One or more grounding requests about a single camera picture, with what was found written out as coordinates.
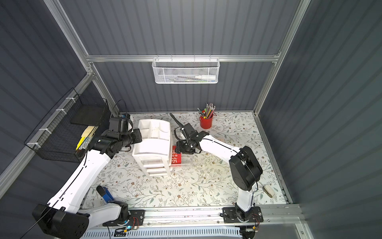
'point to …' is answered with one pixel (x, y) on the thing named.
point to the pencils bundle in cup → (208, 112)
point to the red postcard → (176, 157)
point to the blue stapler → (106, 195)
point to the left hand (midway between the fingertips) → (141, 134)
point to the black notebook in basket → (88, 114)
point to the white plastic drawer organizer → (154, 152)
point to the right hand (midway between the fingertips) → (179, 150)
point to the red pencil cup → (206, 123)
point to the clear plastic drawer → (187, 160)
